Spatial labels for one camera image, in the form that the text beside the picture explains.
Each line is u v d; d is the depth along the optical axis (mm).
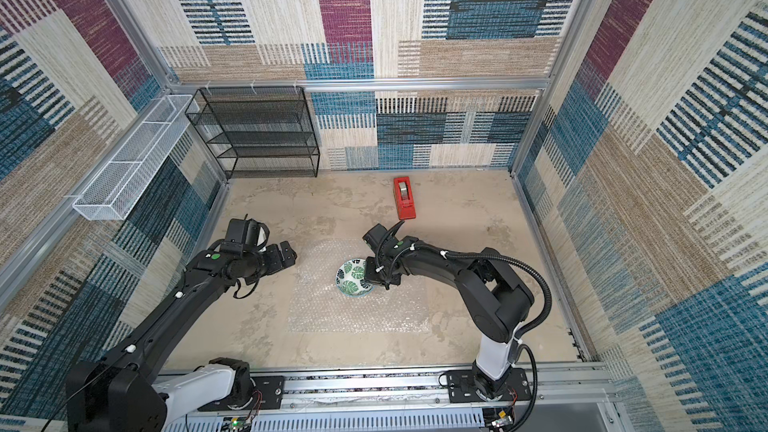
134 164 761
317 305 874
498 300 473
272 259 743
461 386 737
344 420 775
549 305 445
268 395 733
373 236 728
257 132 1089
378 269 687
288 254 753
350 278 910
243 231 636
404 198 1051
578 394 729
